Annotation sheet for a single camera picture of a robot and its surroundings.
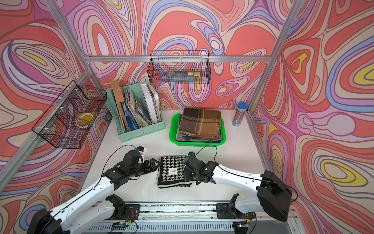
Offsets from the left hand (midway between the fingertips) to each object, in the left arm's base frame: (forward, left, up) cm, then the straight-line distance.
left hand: (157, 165), depth 81 cm
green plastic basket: (+28, -7, -3) cm, 29 cm away
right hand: (-6, -17, -5) cm, 19 cm away
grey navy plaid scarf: (+19, -12, -1) cm, 22 cm away
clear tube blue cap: (+35, -53, +6) cm, 64 cm away
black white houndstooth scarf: (-3, -7, -4) cm, 9 cm away
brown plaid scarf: (+26, -26, +6) cm, 37 cm away
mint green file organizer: (+30, +16, +13) cm, 37 cm away
